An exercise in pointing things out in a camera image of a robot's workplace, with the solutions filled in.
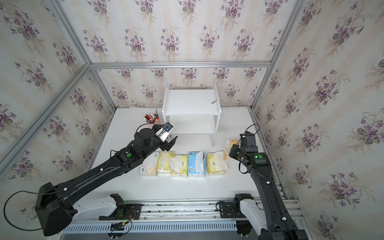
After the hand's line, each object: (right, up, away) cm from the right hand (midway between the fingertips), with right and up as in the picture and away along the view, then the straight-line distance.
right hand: (236, 150), depth 78 cm
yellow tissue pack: (-40, -10, +7) cm, 42 cm away
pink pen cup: (-47, +15, +20) cm, 54 cm away
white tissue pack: (-48, -10, +6) cm, 49 cm away
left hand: (-34, +10, -4) cm, 35 cm away
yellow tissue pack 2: (-31, -10, +6) cm, 33 cm away
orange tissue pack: (-3, +2, +5) cm, 6 cm away
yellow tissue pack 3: (-9, -9, +8) cm, 15 cm away
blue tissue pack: (-21, -10, +5) cm, 24 cm away
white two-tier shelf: (-23, +21, -5) cm, 31 cm away
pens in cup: (-51, +18, +23) cm, 59 cm away
